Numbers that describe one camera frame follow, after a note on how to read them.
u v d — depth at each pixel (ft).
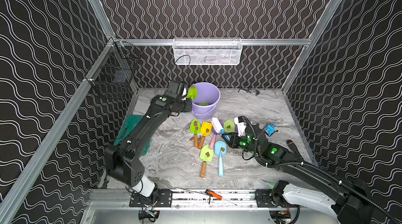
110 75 3.04
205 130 3.20
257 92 3.86
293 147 2.95
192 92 2.90
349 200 1.31
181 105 2.24
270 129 3.05
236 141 2.17
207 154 2.90
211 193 2.46
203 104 3.46
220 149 2.96
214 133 3.17
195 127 3.26
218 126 2.62
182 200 2.50
